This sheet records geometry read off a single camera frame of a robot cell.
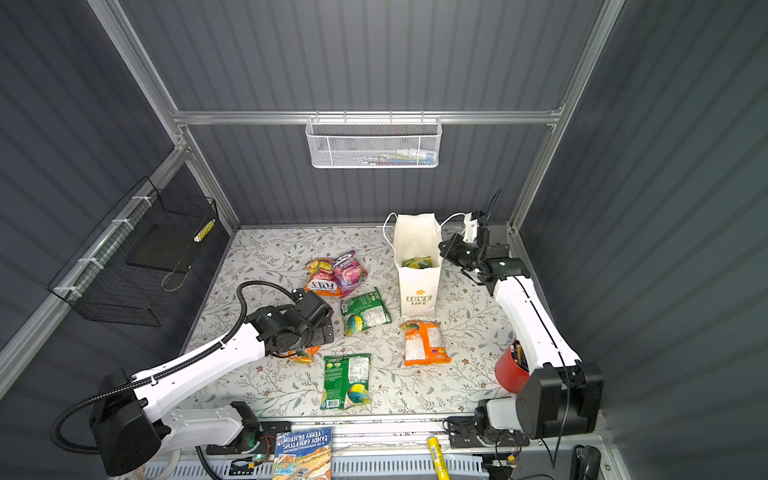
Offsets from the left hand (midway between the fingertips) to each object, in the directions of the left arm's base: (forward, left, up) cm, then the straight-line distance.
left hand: (318, 333), depth 80 cm
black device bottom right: (-32, -63, -7) cm, 71 cm away
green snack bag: (+26, -31, -4) cm, 41 cm away
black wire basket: (+4, +45, +20) cm, 49 cm away
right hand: (+16, -35, +16) cm, 41 cm away
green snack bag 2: (+10, -12, -8) cm, 17 cm away
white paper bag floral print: (+30, -31, -5) cm, 44 cm away
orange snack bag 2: (-1, -30, -7) cm, 31 cm away
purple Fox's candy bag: (+25, -7, -6) cm, 26 cm away
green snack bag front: (-10, -7, -9) cm, 15 cm away
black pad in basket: (+15, +34, +20) cm, 42 cm away
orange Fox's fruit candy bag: (+23, +2, -6) cm, 24 cm away
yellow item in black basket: (+25, +31, +16) cm, 43 cm away
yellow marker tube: (-28, -29, -9) cm, 42 cm away
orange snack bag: (-2, +6, -10) cm, 11 cm away
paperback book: (-26, +2, -8) cm, 28 cm away
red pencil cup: (-14, -48, +3) cm, 50 cm away
